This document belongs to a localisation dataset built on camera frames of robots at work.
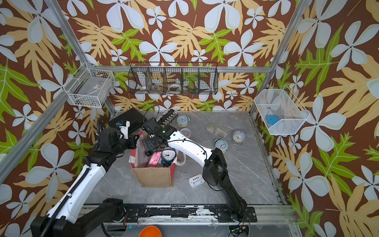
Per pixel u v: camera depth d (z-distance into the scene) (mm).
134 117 1122
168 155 840
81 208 447
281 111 836
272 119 803
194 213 752
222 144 968
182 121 1104
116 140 610
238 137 975
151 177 712
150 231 671
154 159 824
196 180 836
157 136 585
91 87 860
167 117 1150
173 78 975
